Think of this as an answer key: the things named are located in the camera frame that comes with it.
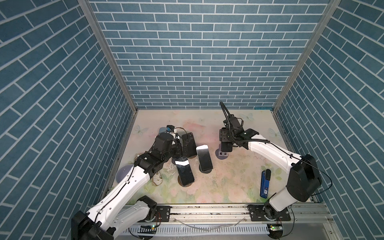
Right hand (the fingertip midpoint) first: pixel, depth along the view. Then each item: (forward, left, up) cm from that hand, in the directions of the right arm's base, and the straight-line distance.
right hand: (224, 131), depth 88 cm
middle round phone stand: (-20, +12, -10) cm, 26 cm away
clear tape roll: (-27, +36, -13) cm, 47 cm away
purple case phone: (-8, +20, -6) cm, 23 cm away
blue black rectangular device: (-21, -24, -12) cm, 34 cm away
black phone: (-23, +21, -7) cm, 32 cm away
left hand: (-13, +23, +5) cm, 27 cm away
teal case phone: (-14, +11, -7) cm, 19 cm away
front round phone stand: (-28, +23, -10) cm, 38 cm away
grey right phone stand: (-9, +1, -12) cm, 15 cm away
